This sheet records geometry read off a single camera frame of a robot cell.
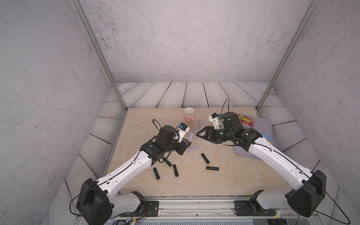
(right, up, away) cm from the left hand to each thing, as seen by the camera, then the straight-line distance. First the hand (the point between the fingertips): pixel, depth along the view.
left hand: (191, 143), depth 75 cm
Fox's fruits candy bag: (+44, +10, +32) cm, 55 cm away
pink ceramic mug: (0, +17, +31) cm, 35 cm away
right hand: (+4, +4, -4) cm, 7 cm away
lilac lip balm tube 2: (+2, -7, +21) cm, 22 cm away
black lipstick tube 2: (-9, -18, +11) cm, 23 cm away
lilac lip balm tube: (0, +3, 0) cm, 3 cm away
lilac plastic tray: (+57, +8, +34) cm, 67 cm away
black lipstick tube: (+10, -13, +15) cm, 22 cm away
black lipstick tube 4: (-20, -20, +9) cm, 30 cm away
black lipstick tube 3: (-14, -14, +13) cm, 24 cm away
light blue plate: (+56, -1, +24) cm, 61 cm away
